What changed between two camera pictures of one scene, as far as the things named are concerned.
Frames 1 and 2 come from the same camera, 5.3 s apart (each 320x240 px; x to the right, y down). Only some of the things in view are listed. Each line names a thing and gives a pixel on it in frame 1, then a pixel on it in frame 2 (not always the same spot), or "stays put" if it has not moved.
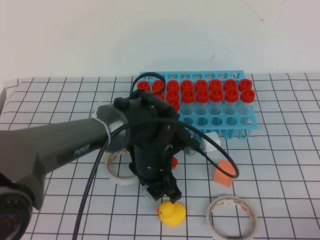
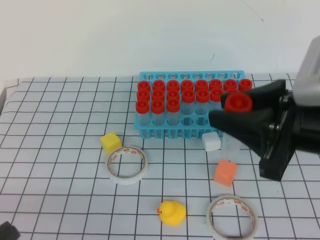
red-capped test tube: [174, 162] → [233, 146]
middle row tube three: [173, 95] stays put
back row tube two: [158, 86] stays put
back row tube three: [172, 85] stays put
